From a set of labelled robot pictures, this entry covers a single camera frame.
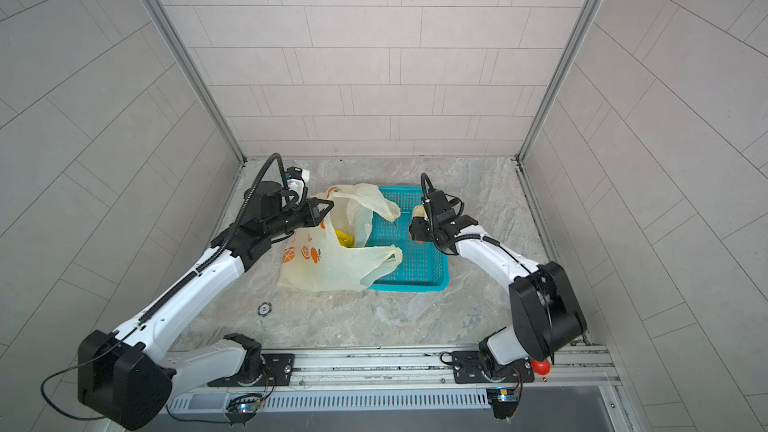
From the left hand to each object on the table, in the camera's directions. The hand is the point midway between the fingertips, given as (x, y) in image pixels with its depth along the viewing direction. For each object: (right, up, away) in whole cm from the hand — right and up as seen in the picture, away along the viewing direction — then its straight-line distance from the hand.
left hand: (339, 200), depth 75 cm
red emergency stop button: (+49, -39, -5) cm, 63 cm away
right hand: (+20, -9, +14) cm, 26 cm away
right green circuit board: (+39, -46, -7) cm, 61 cm away
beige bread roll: (+22, -5, +20) cm, 30 cm away
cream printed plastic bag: (0, -13, -5) cm, 14 cm away
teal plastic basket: (+22, -21, +14) cm, 34 cm away
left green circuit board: (-19, -45, -10) cm, 50 cm away
